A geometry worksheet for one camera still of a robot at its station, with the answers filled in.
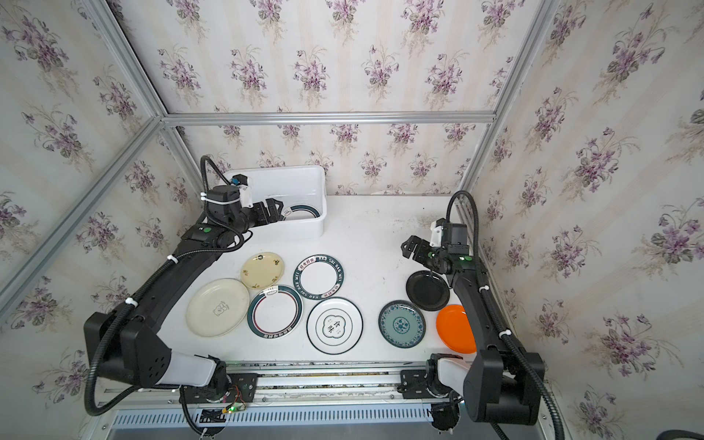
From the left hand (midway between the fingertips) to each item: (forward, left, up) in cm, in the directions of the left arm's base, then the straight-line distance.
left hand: (270, 205), depth 81 cm
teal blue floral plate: (-27, -41, -26) cm, 55 cm away
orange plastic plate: (-29, -57, -25) cm, 69 cm away
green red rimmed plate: (-23, 0, -26) cm, 35 cm away
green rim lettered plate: (-10, -13, -26) cm, 31 cm away
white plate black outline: (-27, -20, -26) cm, 42 cm away
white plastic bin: (+27, -1, -17) cm, 32 cm away
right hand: (-10, -47, -9) cm, 49 cm away
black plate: (-17, -50, -24) cm, 58 cm away
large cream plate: (-21, +19, -27) cm, 39 cm away
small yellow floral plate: (-7, +7, -26) cm, 28 cm away
